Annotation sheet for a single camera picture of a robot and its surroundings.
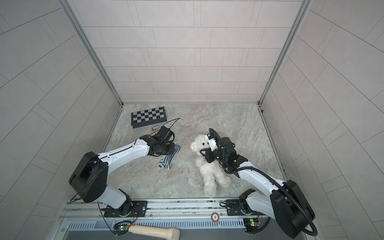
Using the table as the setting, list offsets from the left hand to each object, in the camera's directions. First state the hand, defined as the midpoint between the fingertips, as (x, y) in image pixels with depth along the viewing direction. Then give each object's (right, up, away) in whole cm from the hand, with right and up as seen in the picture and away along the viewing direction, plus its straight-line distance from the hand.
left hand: (177, 148), depth 87 cm
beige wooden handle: (+2, -30, -25) cm, 39 cm away
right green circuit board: (+37, -30, -19) cm, 52 cm away
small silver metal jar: (-17, +11, +12) cm, 23 cm away
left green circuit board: (-21, -31, -22) cm, 43 cm away
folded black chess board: (-23, +18, +17) cm, 34 cm away
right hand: (+14, 0, -6) cm, 15 cm away
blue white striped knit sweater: (-6, -6, -2) cm, 9 cm away
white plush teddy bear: (+19, -9, -13) cm, 25 cm away
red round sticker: (+21, -28, -18) cm, 39 cm away
